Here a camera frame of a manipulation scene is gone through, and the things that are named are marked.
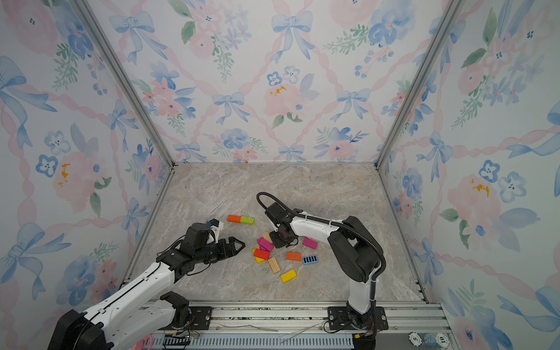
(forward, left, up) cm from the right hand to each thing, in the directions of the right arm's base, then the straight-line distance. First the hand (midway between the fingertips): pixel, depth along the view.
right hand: (280, 240), depth 92 cm
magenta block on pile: (-3, +7, +1) cm, 7 cm away
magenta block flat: (-1, -12, -1) cm, 12 cm away
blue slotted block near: (-9, -12, +1) cm, 15 cm away
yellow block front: (-15, -3, -1) cm, 15 cm away
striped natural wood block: (-11, +2, 0) cm, 11 cm away
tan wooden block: (+1, +6, +1) cm, 6 cm away
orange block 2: (-7, -6, -1) cm, 9 cm away
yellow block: (-9, +8, +1) cm, 12 cm away
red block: (-6, +8, 0) cm, 10 cm away
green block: (+9, +15, +1) cm, 18 cm away
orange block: (+9, +21, +2) cm, 23 cm away
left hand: (-7, +15, +8) cm, 18 cm away
